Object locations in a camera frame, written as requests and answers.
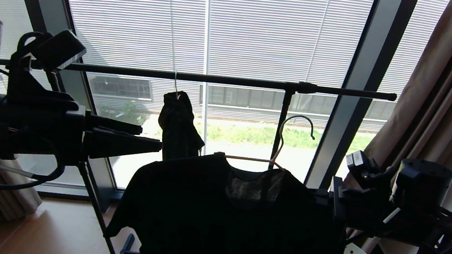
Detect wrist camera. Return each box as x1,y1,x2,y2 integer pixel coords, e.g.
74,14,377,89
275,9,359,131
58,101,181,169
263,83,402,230
343,149,382,185
5,25,89,107

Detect pink clothes hanger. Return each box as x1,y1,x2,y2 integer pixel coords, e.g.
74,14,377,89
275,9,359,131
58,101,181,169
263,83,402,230
214,107,318,174
171,71,183,100

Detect black T-shirt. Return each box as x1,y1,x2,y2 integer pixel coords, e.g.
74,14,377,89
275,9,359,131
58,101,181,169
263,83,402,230
103,143,353,254

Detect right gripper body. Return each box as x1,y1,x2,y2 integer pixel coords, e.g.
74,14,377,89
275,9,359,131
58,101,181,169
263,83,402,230
326,177,392,235

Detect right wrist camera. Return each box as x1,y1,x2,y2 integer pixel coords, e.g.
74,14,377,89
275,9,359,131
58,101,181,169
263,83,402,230
343,149,382,185

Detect black clothes rack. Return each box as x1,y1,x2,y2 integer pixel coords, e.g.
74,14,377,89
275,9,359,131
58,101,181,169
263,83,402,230
0,52,398,254

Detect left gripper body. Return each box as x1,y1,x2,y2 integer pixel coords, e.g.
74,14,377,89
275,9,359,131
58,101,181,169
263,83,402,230
0,97,88,164

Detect black cable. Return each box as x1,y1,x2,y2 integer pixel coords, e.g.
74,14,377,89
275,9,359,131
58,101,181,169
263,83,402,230
0,150,67,196
17,29,53,56

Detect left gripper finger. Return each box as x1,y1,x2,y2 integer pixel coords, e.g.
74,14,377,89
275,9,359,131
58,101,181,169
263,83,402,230
85,114,144,137
82,127,163,166

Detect black shorts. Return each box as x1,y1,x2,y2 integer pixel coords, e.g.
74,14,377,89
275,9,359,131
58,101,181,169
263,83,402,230
154,90,210,165

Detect window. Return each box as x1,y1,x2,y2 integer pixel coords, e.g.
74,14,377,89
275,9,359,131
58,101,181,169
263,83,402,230
0,0,450,230

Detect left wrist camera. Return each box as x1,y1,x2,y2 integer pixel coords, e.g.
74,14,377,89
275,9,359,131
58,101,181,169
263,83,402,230
5,25,89,107

